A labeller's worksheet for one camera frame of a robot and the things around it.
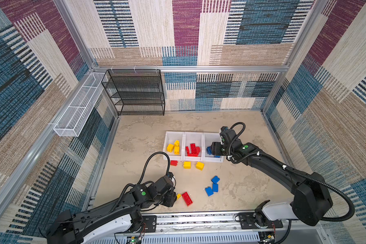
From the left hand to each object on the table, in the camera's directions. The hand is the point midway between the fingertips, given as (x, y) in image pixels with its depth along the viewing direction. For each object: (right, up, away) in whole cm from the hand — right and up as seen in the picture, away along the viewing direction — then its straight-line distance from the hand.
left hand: (174, 198), depth 78 cm
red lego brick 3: (+14, +22, +18) cm, 31 cm away
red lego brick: (+11, +22, +19) cm, 31 cm away
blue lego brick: (+24, +19, +11) cm, 33 cm away
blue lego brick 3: (+22, +3, +5) cm, 23 cm away
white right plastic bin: (+21, +28, +24) cm, 42 cm away
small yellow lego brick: (+2, 0, +3) cm, 3 cm away
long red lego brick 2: (+6, -2, +3) cm, 7 cm away
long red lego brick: (+9, +19, +17) cm, 27 cm away
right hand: (+24, +24, +8) cm, 34 cm away
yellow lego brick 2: (+7, +14, +13) cm, 20 cm away
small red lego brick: (-1, +14, +17) cm, 22 cm away
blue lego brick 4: (+18, +1, +5) cm, 19 cm away
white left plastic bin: (-5, +28, +26) cm, 39 cm away
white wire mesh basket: (-63, +38, +13) cm, 74 cm away
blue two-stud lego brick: (+20, +22, +18) cm, 34 cm away
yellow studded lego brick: (0, +26, +20) cm, 32 cm away
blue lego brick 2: (+23, +6, +9) cm, 25 cm away
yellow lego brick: (-4, +23, +19) cm, 30 cm away
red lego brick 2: (+7, +22, +18) cm, 29 cm away
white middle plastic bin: (+13, +29, +23) cm, 39 cm away
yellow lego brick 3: (+14, +13, +12) cm, 23 cm away
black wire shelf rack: (-30, +61, +32) cm, 75 cm away
